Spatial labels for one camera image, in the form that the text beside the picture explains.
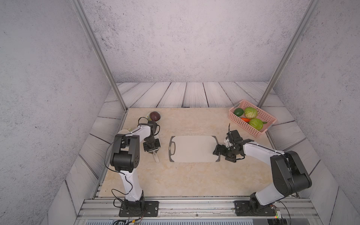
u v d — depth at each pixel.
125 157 0.52
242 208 0.73
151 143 0.82
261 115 1.11
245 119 1.10
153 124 0.77
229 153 0.79
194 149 0.96
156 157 0.91
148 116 1.10
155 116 1.08
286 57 0.89
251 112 1.08
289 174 0.45
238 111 1.13
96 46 0.84
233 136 0.74
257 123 0.99
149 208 0.73
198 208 0.74
